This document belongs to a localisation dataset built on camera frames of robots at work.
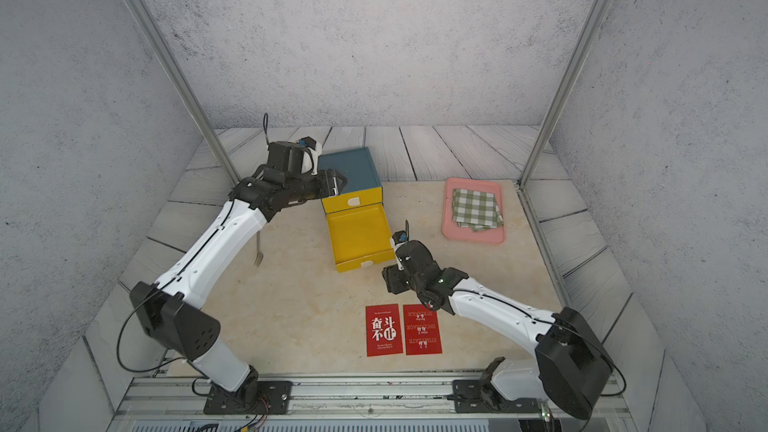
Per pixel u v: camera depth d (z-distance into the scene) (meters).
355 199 0.90
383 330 0.84
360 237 0.96
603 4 0.76
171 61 0.87
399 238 0.74
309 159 0.62
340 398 0.74
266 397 0.73
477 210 1.11
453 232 1.05
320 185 0.70
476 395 0.73
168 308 0.42
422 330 0.84
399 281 0.73
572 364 0.41
